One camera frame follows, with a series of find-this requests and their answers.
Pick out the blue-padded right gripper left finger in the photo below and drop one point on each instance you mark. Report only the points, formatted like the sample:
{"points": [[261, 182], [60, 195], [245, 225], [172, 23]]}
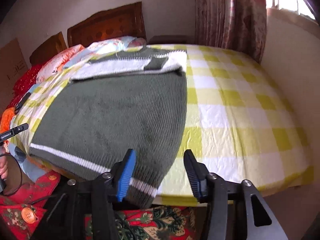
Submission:
{"points": [[122, 172]]}

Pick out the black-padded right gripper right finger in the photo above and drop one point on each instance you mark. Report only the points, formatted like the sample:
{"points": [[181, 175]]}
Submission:
{"points": [[196, 173]]}

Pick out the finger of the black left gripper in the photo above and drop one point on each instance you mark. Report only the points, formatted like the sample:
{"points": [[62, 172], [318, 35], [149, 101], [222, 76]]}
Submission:
{"points": [[20, 128]]}

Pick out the green white knitted sweater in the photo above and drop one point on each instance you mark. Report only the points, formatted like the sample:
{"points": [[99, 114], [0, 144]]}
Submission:
{"points": [[128, 100]]}

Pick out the person's left hand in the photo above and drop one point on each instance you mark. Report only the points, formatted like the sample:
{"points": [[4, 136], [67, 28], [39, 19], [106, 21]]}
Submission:
{"points": [[3, 163]]}

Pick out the orange fluffy garment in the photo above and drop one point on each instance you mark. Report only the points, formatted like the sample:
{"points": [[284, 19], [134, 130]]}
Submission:
{"points": [[7, 116]]}

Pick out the black small object on bed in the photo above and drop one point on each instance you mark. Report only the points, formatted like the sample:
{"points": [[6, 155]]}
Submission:
{"points": [[22, 102]]}

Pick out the red patterned blanket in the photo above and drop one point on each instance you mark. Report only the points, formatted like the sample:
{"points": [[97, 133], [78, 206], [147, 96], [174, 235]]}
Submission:
{"points": [[23, 84]]}

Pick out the pink orange floral pillow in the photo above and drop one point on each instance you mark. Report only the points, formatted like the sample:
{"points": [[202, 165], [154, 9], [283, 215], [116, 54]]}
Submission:
{"points": [[55, 65]]}

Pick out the yellow white checkered bedsheet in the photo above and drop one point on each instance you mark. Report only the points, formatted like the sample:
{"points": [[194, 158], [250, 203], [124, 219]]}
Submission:
{"points": [[237, 123]]}

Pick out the small wooden headboard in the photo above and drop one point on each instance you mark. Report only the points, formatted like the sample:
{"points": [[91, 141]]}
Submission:
{"points": [[48, 49]]}

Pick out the light blue floral quilt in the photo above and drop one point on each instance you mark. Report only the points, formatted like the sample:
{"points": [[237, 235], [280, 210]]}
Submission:
{"points": [[105, 47]]}

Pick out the dark wooden nightstand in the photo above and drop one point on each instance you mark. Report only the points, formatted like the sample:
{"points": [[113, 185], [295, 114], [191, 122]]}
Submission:
{"points": [[171, 39]]}

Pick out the large wooden headboard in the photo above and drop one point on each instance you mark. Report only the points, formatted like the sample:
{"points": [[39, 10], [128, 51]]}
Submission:
{"points": [[122, 21]]}

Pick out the pink floral curtain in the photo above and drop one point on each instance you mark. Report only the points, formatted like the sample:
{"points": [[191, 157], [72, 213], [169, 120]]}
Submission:
{"points": [[239, 25]]}

